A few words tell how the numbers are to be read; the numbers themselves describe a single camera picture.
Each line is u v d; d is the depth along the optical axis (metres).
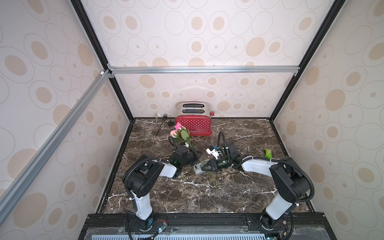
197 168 0.89
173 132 0.97
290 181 0.47
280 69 0.90
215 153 0.83
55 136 0.56
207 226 0.73
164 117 1.17
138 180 0.48
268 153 0.98
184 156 0.74
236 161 0.69
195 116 1.03
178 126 0.92
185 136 0.90
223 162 0.76
